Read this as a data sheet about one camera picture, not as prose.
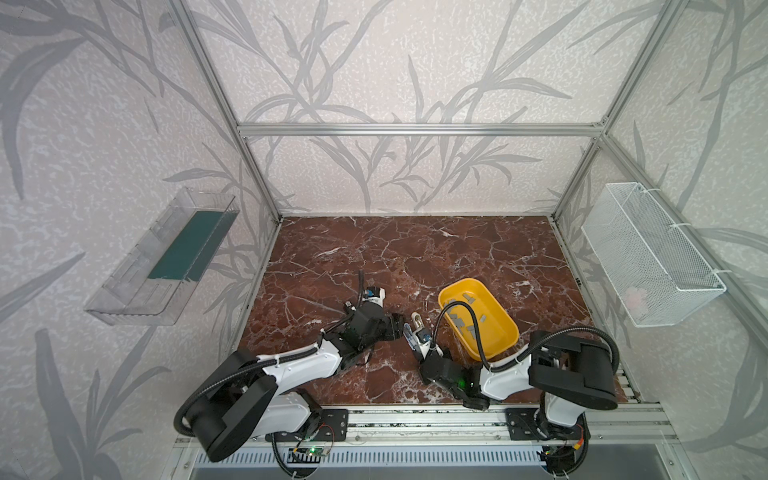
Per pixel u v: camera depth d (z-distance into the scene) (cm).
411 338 87
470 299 96
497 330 89
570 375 47
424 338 74
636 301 71
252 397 42
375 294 77
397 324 78
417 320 87
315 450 71
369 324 65
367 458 77
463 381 67
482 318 93
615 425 76
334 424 74
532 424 73
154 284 63
